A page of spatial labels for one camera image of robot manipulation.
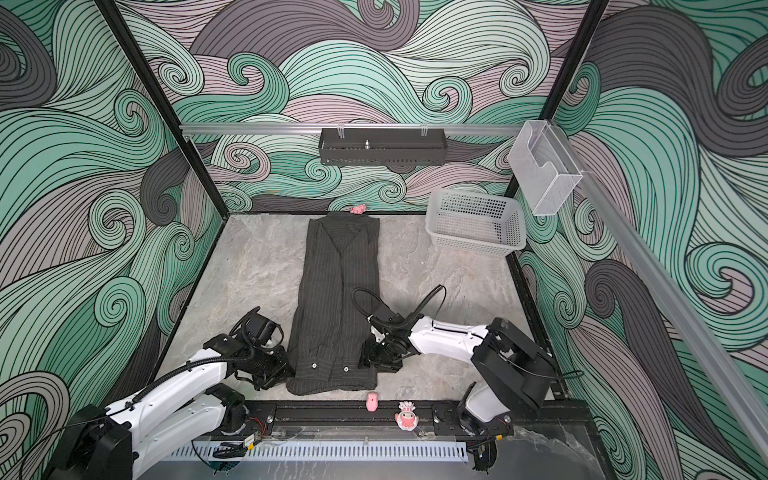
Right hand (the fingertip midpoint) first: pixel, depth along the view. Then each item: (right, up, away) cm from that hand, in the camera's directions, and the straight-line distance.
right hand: (365, 369), depth 80 cm
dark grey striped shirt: (-9, +16, +12) cm, 22 cm away
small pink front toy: (+2, -5, -6) cm, 8 cm away
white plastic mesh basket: (+49, +42, +37) cm, 74 cm away
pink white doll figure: (+11, -8, -9) cm, 16 cm away
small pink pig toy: (-4, +48, +38) cm, 61 cm away
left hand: (-19, -1, 0) cm, 19 cm away
